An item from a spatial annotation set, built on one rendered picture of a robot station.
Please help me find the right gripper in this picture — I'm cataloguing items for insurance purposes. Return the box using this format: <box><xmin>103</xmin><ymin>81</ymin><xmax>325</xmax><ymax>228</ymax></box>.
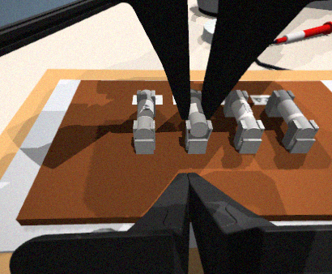
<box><xmin>105</xmin><ymin>0</ymin><xmax>327</xmax><ymax>120</ymax></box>

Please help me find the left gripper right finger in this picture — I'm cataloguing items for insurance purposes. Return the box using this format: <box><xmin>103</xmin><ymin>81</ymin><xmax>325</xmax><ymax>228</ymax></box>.
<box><xmin>187</xmin><ymin>173</ymin><xmax>332</xmax><ymax>274</ymax></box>

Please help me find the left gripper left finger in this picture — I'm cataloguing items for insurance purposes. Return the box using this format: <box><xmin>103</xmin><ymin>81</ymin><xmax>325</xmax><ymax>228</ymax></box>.
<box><xmin>9</xmin><ymin>173</ymin><xmax>190</xmax><ymax>274</ymax></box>

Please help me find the white cylindrical fuse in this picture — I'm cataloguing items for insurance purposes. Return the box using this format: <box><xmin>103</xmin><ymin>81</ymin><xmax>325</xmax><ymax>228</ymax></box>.
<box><xmin>275</xmin><ymin>90</ymin><xmax>316</xmax><ymax>139</ymax></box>
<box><xmin>230</xmin><ymin>90</ymin><xmax>262</xmax><ymax>139</ymax></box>
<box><xmin>188</xmin><ymin>89</ymin><xmax>209</xmax><ymax>137</ymax></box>
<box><xmin>134</xmin><ymin>90</ymin><xmax>154</xmax><ymax>139</ymax></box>

